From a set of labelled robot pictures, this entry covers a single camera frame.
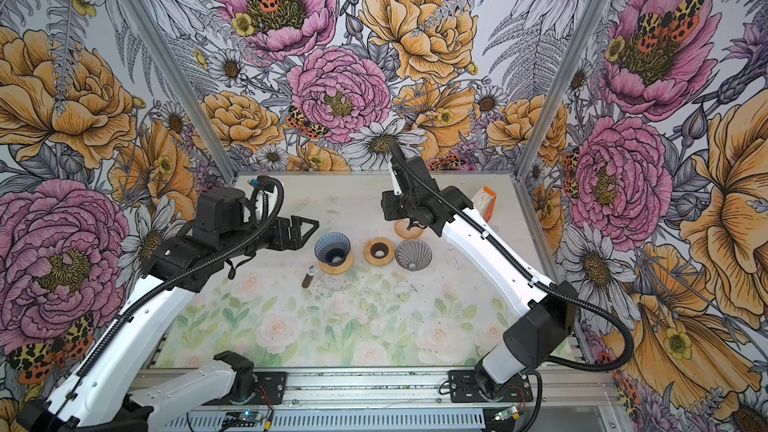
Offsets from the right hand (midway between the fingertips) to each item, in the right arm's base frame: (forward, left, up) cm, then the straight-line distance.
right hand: (392, 210), depth 77 cm
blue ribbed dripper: (-2, +17, -13) cm, 22 cm away
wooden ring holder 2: (-9, +15, -14) cm, 22 cm away
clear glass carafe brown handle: (-6, +20, -27) cm, 34 cm away
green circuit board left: (-40, +36, -26) cm, 60 cm away
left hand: (-9, +20, +3) cm, 23 cm away
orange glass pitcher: (+14, -3, -27) cm, 31 cm away
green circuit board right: (-40, -25, -27) cm, 55 cm away
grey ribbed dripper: (0, -6, -22) cm, 23 cm away
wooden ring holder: (+4, +5, -26) cm, 27 cm away
